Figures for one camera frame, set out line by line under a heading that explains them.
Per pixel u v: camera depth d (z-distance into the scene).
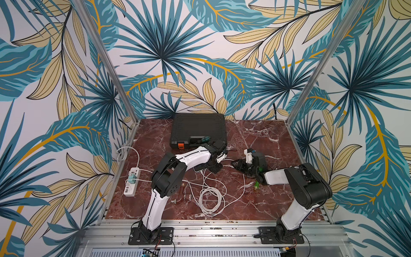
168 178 0.53
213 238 0.73
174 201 0.82
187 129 1.05
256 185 0.87
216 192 0.84
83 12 0.68
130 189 0.84
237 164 0.87
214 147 0.77
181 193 0.85
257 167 0.76
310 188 0.50
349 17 0.72
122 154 1.00
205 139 0.98
